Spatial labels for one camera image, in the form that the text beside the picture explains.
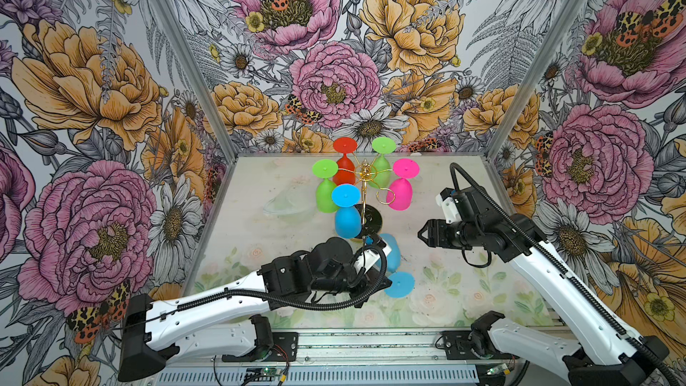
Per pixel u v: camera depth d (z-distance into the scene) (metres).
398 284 0.63
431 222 0.65
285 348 0.73
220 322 0.45
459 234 0.59
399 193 0.83
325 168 0.76
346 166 0.88
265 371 0.71
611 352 0.38
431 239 0.64
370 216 0.99
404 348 0.76
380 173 0.88
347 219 0.79
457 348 0.74
